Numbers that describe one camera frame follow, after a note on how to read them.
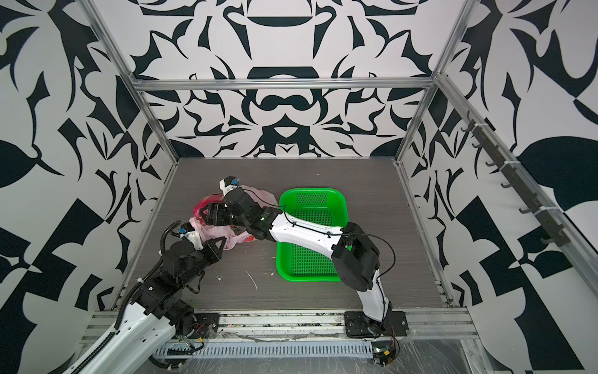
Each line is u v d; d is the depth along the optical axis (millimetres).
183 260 577
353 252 503
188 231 685
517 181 548
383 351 709
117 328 489
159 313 538
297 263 871
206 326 732
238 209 602
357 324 743
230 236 810
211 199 758
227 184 700
